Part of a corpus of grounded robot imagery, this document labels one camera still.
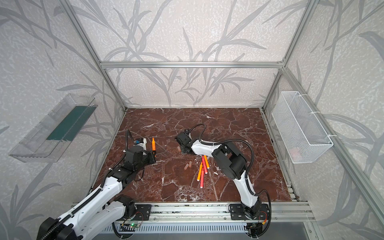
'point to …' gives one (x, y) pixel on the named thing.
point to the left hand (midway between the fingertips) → (157, 147)
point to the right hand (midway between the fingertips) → (187, 143)
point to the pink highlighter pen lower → (202, 178)
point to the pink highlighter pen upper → (204, 165)
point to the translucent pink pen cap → (179, 149)
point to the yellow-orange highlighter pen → (199, 172)
